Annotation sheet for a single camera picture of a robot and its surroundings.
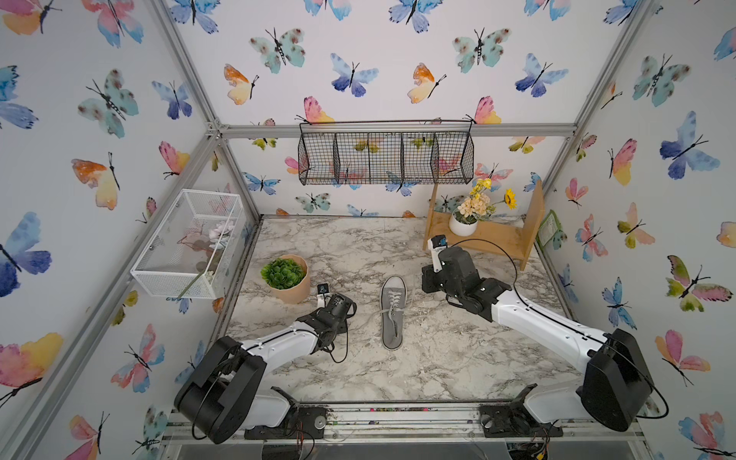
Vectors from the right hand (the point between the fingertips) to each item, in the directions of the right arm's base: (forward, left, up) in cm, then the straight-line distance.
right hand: (425, 265), depth 83 cm
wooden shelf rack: (+23, -33, -12) cm, 42 cm away
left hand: (-9, +26, -17) cm, 32 cm away
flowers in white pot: (+20, -17, +5) cm, 26 cm away
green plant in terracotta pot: (-2, +41, -7) cm, 42 cm away
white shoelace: (-4, +8, -14) cm, 17 cm away
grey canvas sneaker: (-17, +9, -14) cm, 24 cm away
